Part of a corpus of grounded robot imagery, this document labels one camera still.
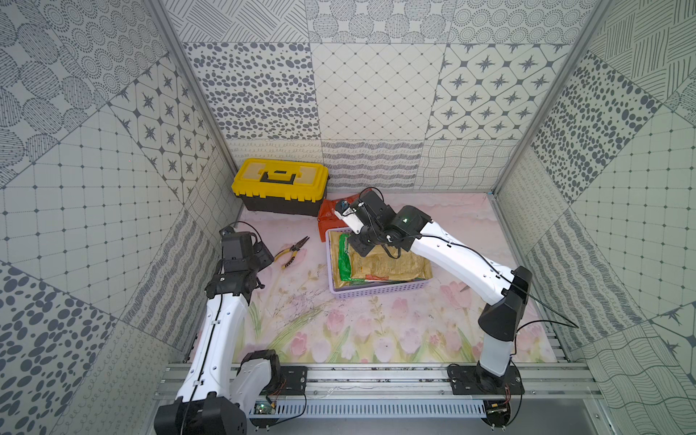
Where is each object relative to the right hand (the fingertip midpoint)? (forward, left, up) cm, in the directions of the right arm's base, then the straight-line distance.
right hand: (360, 236), depth 77 cm
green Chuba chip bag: (+1, +6, -16) cm, 17 cm away
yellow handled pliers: (+10, +25, -22) cm, 35 cm away
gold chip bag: (0, -6, -15) cm, 17 cm away
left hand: (-3, +32, -3) cm, 33 cm away
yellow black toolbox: (+28, +30, -6) cm, 42 cm away
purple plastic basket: (-8, +3, -18) cm, 20 cm away
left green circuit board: (-39, +26, -25) cm, 53 cm away
